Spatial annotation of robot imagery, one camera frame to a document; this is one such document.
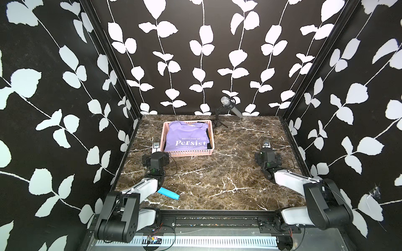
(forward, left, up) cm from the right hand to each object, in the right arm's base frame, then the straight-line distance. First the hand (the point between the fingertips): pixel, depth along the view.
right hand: (267, 150), depth 92 cm
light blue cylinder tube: (-24, +58, -7) cm, 63 cm away
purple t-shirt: (+11, +53, -1) cm, 54 cm away
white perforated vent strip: (-45, +41, -8) cm, 61 cm away
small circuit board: (-44, +60, -9) cm, 75 cm away
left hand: (-3, +67, +3) cm, 67 cm away
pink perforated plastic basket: (0, +49, -3) cm, 49 cm away
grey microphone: (+22, +24, +18) cm, 37 cm away
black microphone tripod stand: (+23, +29, 0) cm, 37 cm away
